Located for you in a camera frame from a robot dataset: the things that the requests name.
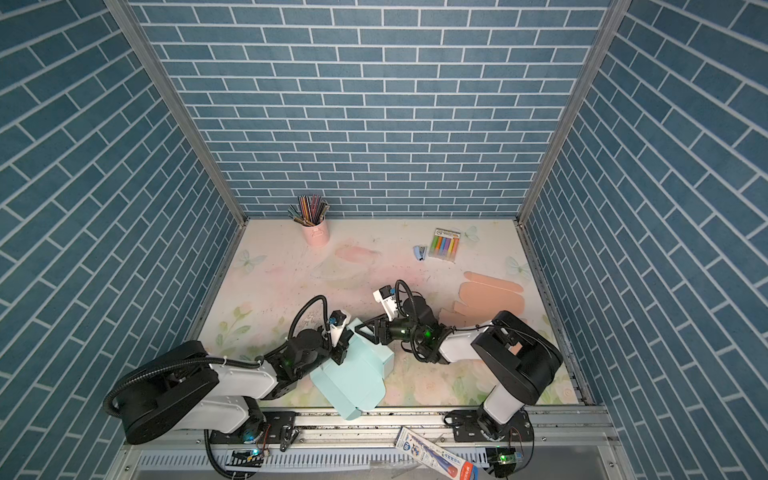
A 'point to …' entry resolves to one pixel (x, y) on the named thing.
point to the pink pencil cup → (317, 235)
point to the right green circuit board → (502, 459)
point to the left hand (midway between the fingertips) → (356, 331)
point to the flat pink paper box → (484, 297)
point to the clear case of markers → (445, 245)
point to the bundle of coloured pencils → (310, 210)
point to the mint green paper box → (359, 382)
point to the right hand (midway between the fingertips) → (356, 328)
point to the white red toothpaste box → (434, 456)
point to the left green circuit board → (251, 458)
